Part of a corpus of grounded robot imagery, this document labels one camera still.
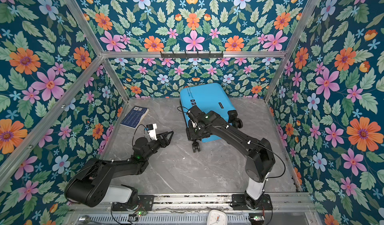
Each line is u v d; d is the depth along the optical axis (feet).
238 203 2.39
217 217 2.22
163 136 2.56
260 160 1.45
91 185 1.43
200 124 1.86
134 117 3.53
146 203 2.41
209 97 3.07
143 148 2.23
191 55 3.05
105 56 3.03
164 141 2.52
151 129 2.51
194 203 2.46
